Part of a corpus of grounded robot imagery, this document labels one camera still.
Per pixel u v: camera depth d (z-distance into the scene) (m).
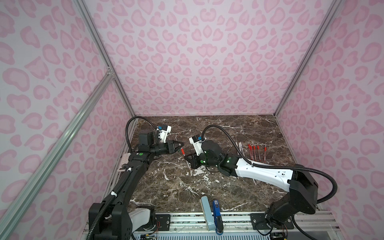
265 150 1.00
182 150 0.75
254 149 1.00
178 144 0.75
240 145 1.01
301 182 0.46
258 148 1.01
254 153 0.98
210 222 0.69
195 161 0.66
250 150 0.98
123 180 0.47
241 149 1.00
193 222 0.75
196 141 0.66
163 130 0.71
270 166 0.49
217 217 0.72
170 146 0.69
